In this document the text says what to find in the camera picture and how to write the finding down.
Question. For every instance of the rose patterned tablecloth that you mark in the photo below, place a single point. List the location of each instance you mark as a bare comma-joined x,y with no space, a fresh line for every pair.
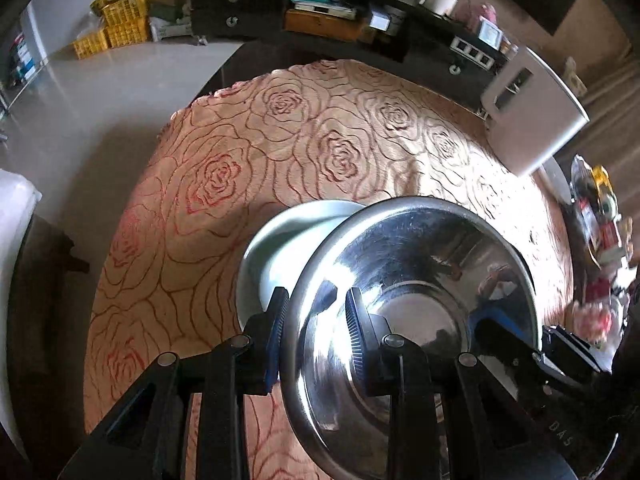
230,162

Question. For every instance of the large white round plate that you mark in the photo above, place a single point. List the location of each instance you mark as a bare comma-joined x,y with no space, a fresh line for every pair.
270,236

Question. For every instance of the small white plate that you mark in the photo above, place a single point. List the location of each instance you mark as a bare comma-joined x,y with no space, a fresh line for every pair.
555,182

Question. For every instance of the yellow plastic crates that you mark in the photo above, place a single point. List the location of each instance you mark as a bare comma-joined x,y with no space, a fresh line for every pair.
116,24

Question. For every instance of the glass dome with flowers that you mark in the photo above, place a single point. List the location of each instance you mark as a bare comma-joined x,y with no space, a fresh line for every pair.
599,319

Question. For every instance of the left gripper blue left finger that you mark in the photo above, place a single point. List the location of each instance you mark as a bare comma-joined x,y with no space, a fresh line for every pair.
260,361

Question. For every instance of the tray of assorted clutter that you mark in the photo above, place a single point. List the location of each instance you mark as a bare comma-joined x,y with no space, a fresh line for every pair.
605,247

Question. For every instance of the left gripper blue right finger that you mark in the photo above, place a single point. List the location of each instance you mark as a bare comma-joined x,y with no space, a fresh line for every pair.
366,332

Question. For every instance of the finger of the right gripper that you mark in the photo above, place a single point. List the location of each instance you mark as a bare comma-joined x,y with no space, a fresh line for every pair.
519,358

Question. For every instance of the stainless steel mixing bowl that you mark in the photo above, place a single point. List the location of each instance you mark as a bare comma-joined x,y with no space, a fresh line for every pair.
432,269

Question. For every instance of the white oval dish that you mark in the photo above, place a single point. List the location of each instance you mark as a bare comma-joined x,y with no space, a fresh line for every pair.
283,269

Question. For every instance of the black sideboard cabinet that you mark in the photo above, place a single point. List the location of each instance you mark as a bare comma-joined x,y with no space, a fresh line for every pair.
393,35

